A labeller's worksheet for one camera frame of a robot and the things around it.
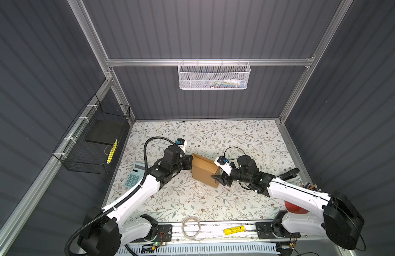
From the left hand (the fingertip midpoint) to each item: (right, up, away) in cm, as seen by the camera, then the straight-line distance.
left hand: (195, 159), depth 79 cm
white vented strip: (-5, -39, -9) cm, 40 cm away
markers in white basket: (+19, +42, +12) cm, 48 cm away
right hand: (+11, -5, -1) cm, 12 cm away
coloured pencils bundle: (+52, -11, -7) cm, 54 cm away
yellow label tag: (+19, -32, -6) cm, 37 cm away
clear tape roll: (-3, -34, -7) cm, 35 cm away
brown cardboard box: (+4, -5, -1) cm, 7 cm away
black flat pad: (-44, +15, -1) cm, 47 cm away
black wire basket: (-48, +8, -7) cm, 49 cm away
